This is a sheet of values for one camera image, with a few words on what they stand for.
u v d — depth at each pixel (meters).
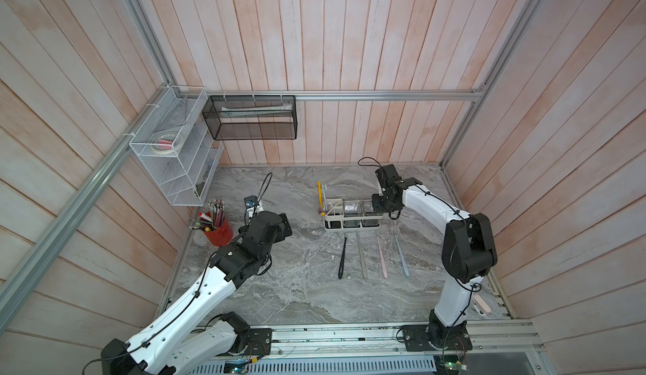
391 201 0.73
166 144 0.72
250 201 0.64
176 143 0.70
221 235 0.90
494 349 0.74
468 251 0.50
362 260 0.90
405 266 0.88
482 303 0.78
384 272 0.88
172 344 0.41
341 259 0.90
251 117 1.06
